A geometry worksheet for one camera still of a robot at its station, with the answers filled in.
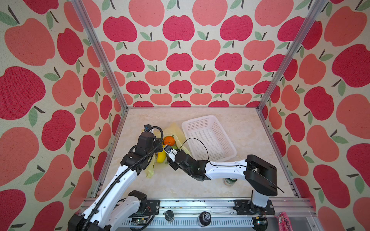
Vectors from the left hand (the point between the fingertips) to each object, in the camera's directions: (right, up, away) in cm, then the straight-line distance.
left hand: (162, 140), depth 79 cm
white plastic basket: (+28, -2, +21) cm, 35 cm away
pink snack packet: (+62, -39, -9) cm, 74 cm away
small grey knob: (+6, -32, -15) cm, 36 cm away
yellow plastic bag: (+5, +6, -2) cm, 8 cm away
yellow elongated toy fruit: (-2, -11, +8) cm, 14 cm away
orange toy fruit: (+2, -2, +15) cm, 15 cm away
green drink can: (+37, -22, -3) cm, 43 cm away
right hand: (+6, -6, +2) cm, 9 cm away
